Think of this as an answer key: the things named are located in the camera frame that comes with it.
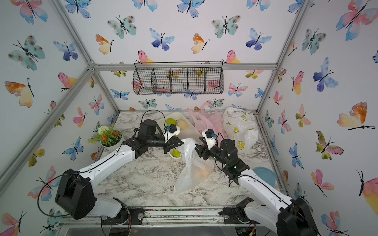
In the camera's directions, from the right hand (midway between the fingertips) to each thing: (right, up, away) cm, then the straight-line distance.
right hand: (198, 139), depth 74 cm
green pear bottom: (-13, -10, +15) cm, 22 cm away
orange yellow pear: (+3, -19, +9) cm, 22 cm away
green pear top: (-19, +10, +31) cm, 38 cm away
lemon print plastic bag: (+29, +6, +27) cm, 40 cm away
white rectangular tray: (-4, +3, +26) cm, 27 cm away
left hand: (-7, -1, +1) cm, 8 cm away
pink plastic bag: (+9, +12, +29) cm, 33 cm away
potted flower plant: (-51, +1, +9) cm, 52 cm away
